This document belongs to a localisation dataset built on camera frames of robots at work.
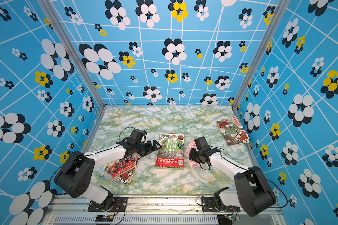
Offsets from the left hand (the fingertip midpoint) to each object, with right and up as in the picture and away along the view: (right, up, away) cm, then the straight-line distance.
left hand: (159, 147), depth 88 cm
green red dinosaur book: (+8, -5, +1) cm, 9 cm away
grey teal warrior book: (-19, -16, -7) cm, 26 cm away
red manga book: (-21, -10, -3) cm, 23 cm away
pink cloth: (+21, +2, -1) cm, 21 cm away
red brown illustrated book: (+52, +9, +14) cm, 55 cm away
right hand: (+21, -5, +1) cm, 22 cm away
